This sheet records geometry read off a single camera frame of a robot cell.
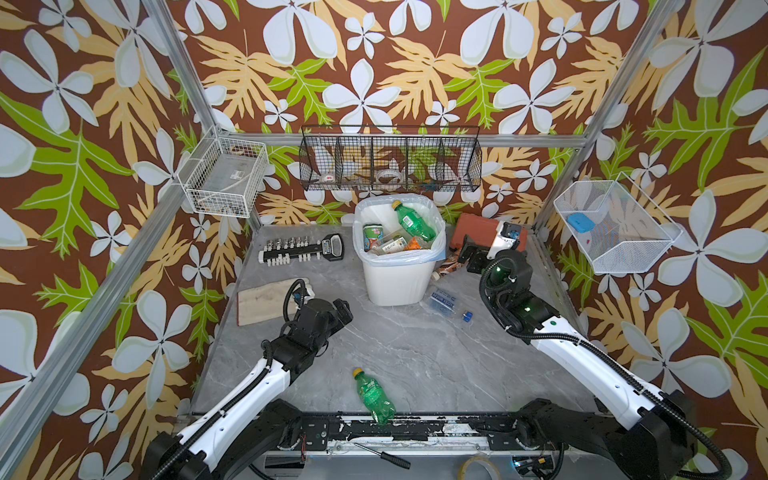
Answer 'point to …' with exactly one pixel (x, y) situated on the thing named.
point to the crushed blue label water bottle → (443, 303)
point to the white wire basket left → (223, 176)
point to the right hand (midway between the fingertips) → (479, 238)
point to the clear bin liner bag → (377, 209)
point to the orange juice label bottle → (412, 245)
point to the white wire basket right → (616, 225)
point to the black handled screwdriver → (388, 457)
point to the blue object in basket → (580, 222)
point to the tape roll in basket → (389, 176)
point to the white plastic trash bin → (393, 279)
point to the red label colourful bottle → (373, 235)
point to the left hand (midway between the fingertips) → (339, 308)
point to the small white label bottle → (391, 245)
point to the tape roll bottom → (492, 471)
